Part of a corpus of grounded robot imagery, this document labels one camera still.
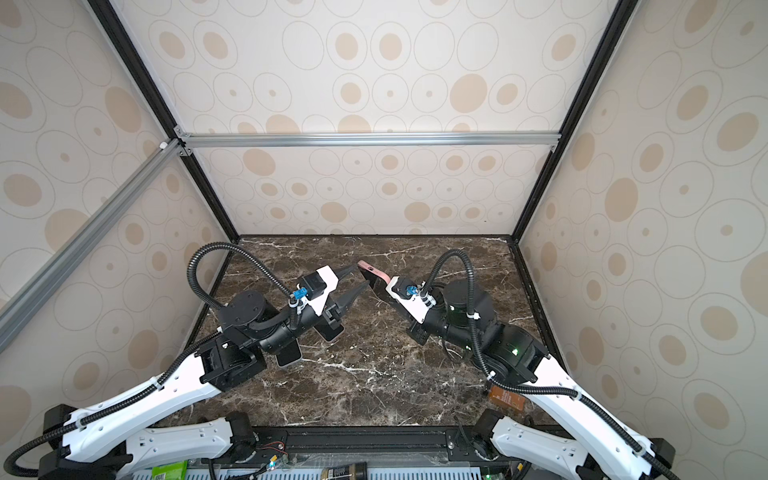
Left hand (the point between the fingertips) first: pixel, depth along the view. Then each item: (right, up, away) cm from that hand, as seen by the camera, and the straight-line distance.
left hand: (364, 276), depth 51 cm
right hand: (+6, -5, +11) cm, 13 cm away
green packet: (-46, -46, +17) cm, 67 cm away
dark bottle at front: (-5, -45, +16) cm, 48 cm away
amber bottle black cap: (+33, -32, +27) cm, 53 cm away
